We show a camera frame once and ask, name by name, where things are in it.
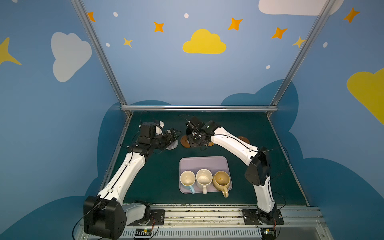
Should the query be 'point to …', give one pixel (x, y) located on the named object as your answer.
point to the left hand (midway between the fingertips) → (177, 135)
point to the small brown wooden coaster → (244, 139)
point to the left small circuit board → (142, 233)
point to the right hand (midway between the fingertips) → (193, 141)
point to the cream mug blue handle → (187, 178)
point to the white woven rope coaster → (173, 146)
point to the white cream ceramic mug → (204, 177)
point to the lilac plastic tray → (213, 164)
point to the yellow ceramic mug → (221, 180)
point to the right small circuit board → (268, 233)
